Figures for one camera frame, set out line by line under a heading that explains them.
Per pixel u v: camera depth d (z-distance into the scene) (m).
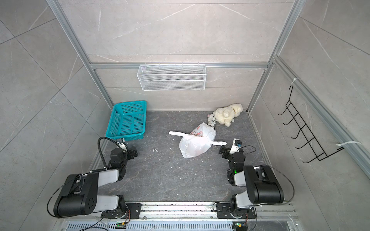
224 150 0.81
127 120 1.14
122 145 0.78
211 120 1.10
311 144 0.64
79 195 0.44
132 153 0.85
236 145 0.76
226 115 1.04
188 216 0.73
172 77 1.01
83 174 0.48
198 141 0.86
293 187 0.44
